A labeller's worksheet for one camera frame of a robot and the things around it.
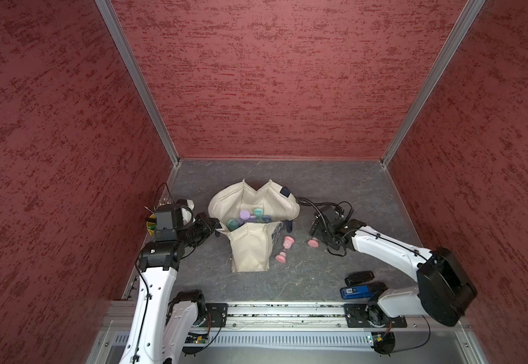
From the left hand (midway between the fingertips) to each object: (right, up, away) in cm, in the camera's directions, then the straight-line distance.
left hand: (219, 226), depth 73 cm
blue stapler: (+47, -23, +3) cm, 52 cm away
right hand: (+36, -8, +15) cm, 40 cm away
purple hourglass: (+6, +1, +17) cm, 18 cm away
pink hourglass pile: (+24, -10, +17) cm, 31 cm away
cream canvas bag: (+10, -7, +3) cm, 13 cm away
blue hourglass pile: (+15, -2, +21) cm, 26 cm away
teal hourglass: (+12, +2, +24) cm, 27 cm away
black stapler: (+49, -20, +7) cm, 53 cm away
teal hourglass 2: (+1, -3, +17) cm, 17 cm away
